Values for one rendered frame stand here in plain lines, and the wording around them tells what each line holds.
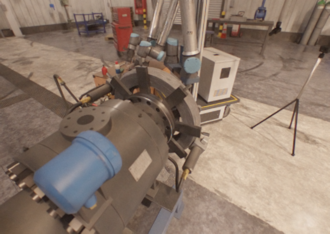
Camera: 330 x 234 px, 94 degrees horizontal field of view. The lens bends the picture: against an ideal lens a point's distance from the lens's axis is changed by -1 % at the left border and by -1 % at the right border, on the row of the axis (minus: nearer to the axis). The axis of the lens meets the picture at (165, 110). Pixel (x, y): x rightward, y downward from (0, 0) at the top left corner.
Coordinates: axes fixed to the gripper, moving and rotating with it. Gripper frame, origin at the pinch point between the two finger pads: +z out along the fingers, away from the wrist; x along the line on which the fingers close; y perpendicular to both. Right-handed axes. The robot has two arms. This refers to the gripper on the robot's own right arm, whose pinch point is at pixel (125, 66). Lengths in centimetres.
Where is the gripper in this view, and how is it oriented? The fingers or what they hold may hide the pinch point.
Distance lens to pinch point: 189.1
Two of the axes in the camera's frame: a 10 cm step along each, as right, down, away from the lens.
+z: -3.0, 9.1, 2.8
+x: -4.9, -4.0, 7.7
